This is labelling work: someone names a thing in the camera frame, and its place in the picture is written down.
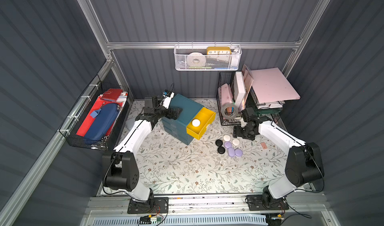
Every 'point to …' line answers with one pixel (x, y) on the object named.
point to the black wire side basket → (73, 124)
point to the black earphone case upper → (218, 142)
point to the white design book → (239, 89)
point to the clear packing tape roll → (229, 117)
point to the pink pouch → (227, 96)
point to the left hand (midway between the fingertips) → (176, 106)
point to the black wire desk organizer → (250, 106)
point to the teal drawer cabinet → (177, 129)
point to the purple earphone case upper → (227, 144)
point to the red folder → (98, 104)
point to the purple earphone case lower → (231, 151)
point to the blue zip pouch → (104, 119)
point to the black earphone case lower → (221, 150)
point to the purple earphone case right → (238, 152)
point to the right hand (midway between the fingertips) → (242, 138)
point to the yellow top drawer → (197, 127)
